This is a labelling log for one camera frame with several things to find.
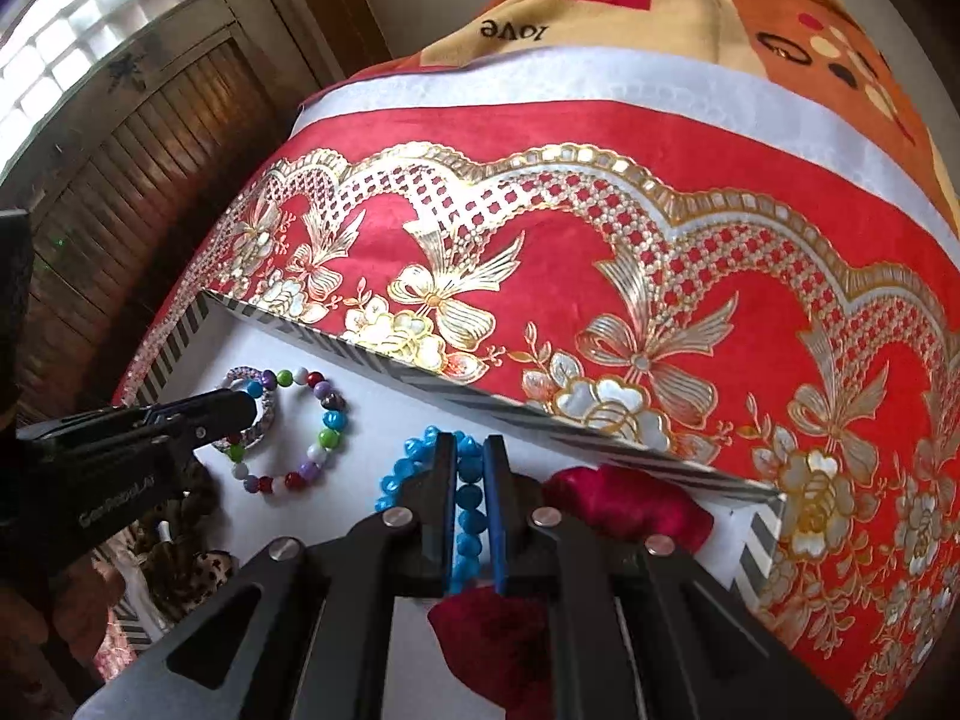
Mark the multicolour bead bracelet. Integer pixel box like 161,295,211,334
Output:
225,367,350,496

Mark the striped white box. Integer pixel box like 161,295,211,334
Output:
112,292,785,720

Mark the leopard print scrunchie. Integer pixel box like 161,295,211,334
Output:
139,457,233,623

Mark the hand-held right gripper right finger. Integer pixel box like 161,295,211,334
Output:
484,435,856,720

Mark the bright window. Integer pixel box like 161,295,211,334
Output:
0,0,218,166

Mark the brown wooden door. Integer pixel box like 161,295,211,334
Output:
0,7,316,421

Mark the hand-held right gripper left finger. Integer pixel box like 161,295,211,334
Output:
75,431,460,720

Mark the blue bead bracelet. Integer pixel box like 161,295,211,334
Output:
373,426,496,601

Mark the printed brown cream blanket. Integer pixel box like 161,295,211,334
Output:
420,0,960,233

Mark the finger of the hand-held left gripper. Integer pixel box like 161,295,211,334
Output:
146,388,256,425
154,416,260,462

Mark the red floral tablecloth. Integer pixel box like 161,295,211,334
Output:
112,45,960,720

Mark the red velvet scrunchie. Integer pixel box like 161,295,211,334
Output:
427,465,717,720

